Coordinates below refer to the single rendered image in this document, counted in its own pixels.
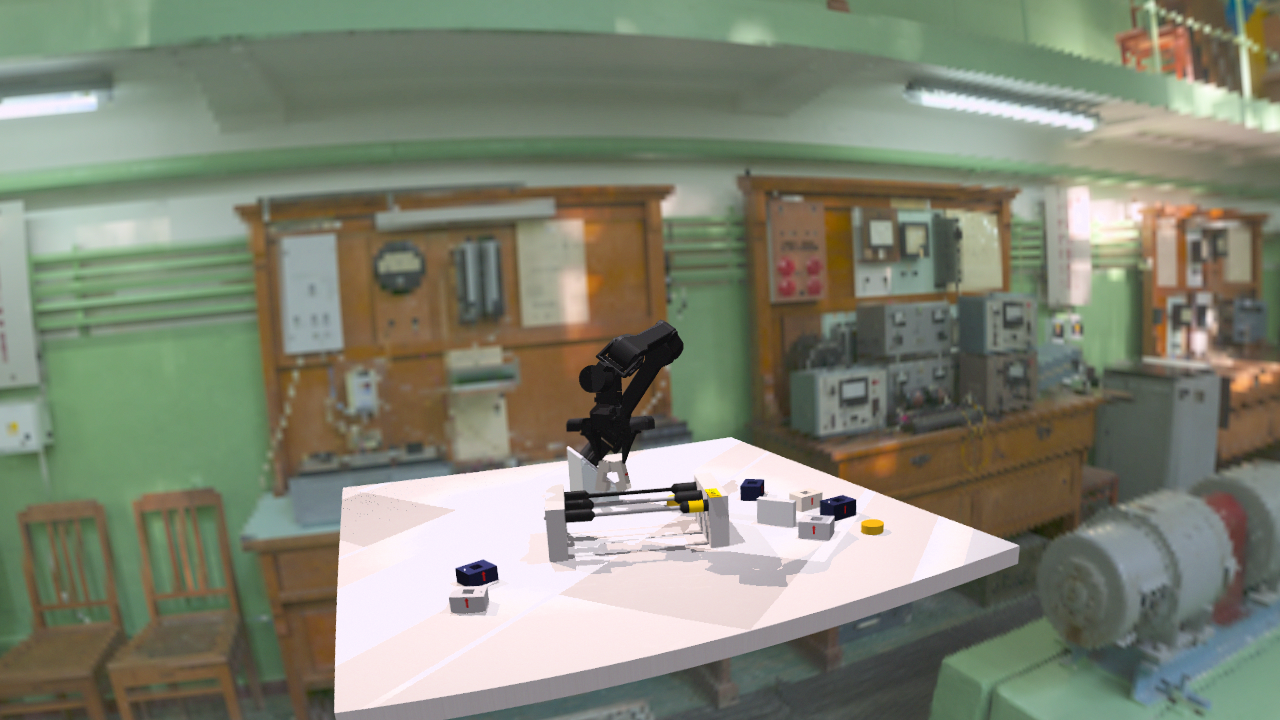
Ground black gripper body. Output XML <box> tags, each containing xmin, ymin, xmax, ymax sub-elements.
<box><xmin>566</xmin><ymin>392</ymin><xmax>655</xmax><ymax>433</ymax></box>

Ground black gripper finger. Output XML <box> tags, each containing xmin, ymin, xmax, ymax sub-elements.
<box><xmin>580</xmin><ymin>432</ymin><xmax>602</xmax><ymax>462</ymax></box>
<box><xmin>621</xmin><ymin>430</ymin><xmax>641</xmax><ymax>462</ymax></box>

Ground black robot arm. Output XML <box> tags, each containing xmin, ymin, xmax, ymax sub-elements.
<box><xmin>579</xmin><ymin>320</ymin><xmax>684</xmax><ymax>459</ymax></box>

